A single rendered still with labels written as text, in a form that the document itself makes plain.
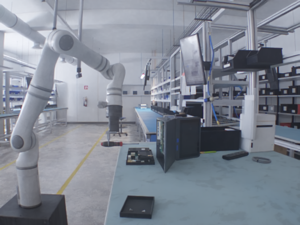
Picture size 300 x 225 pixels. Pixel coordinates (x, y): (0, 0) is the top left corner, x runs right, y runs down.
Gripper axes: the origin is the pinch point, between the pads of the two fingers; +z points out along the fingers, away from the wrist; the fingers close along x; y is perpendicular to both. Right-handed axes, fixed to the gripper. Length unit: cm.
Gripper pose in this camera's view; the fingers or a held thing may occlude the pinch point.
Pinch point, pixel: (108, 146)
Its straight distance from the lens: 103.6
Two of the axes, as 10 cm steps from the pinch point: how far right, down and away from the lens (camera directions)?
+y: 9.9, -0.1, 1.1
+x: -1.1, 1.6, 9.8
